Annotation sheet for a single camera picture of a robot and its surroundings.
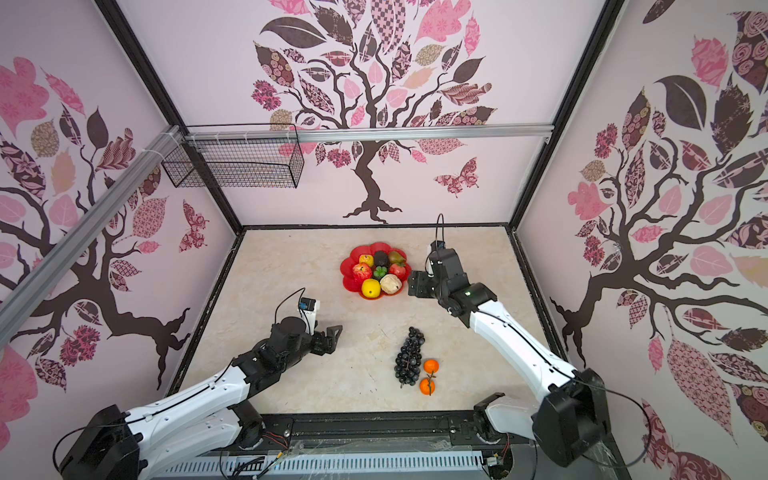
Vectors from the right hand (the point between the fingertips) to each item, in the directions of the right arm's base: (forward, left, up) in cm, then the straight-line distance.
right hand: (418, 276), depth 81 cm
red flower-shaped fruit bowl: (+8, +20, -15) cm, 26 cm away
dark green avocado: (+19, +11, -15) cm, 26 cm away
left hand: (-10, +26, -11) cm, 30 cm away
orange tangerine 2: (-24, -2, -18) cm, 30 cm away
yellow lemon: (+5, +14, -13) cm, 20 cm away
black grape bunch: (-18, +3, -17) cm, 25 cm away
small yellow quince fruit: (+18, +16, -14) cm, 28 cm away
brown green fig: (+18, +6, -14) cm, 24 cm away
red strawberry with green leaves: (+13, +5, -14) cm, 20 cm away
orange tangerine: (-19, -3, -18) cm, 26 cm away
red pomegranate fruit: (+12, +18, -14) cm, 25 cm away
